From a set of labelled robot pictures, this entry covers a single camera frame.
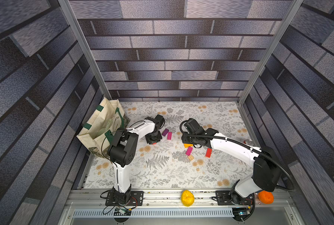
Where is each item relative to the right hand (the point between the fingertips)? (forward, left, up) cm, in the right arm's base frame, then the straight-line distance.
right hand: (182, 136), depth 86 cm
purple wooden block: (+10, +12, -10) cm, 19 cm away
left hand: (+2, +17, -9) cm, 20 cm away
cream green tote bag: (+3, +56, 0) cm, 56 cm away
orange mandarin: (-31, -42, -8) cm, 53 cm away
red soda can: (-3, -40, -1) cm, 41 cm away
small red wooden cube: (-1, +19, -8) cm, 21 cm away
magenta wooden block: (+6, +9, -10) cm, 15 cm away
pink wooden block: (-5, -5, -11) cm, 13 cm away
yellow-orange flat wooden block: (-1, -3, -10) cm, 10 cm away
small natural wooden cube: (-9, -5, -10) cm, 15 cm away
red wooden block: (-5, -18, -11) cm, 21 cm away
